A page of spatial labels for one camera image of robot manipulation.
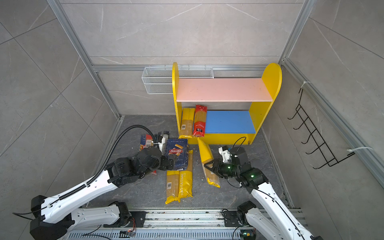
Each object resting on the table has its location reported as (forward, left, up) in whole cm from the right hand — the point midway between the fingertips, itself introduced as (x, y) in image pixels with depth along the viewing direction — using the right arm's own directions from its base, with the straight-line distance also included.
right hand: (206, 165), depth 72 cm
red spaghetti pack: (+32, +2, -3) cm, 33 cm away
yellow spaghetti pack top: (+28, +10, -2) cm, 29 cm away
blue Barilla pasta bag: (+17, +16, -12) cm, 26 cm away
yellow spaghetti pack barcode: (+5, -1, 0) cm, 5 cm away
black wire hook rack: (-5, -49, +13) cm, 51 cm away
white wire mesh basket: (+58, +29, +11) cm, 66 cm away
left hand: (+4, +17, +6) cm, 19 cm away
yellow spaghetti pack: (-4, +18, -17) cm, 25 cm away
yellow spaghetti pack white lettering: (-1, +11, -16) cm, 19 cm away
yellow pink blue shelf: (+27, -16, -4) cm, 32 cm away
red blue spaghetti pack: (+25, +38, -14) cm, 47 cm away
